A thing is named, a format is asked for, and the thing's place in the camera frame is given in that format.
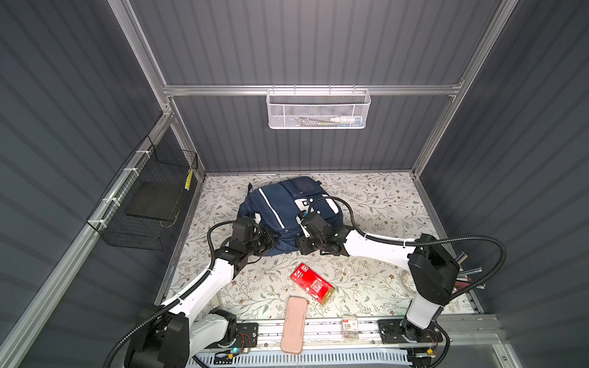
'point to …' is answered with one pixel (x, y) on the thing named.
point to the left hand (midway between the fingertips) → (281, 233)
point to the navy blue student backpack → (280, 207)
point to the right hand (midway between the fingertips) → (302, 242)
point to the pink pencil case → (294, 325)
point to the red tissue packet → (312, 284)
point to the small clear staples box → (350, 327)
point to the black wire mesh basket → (142, 205)
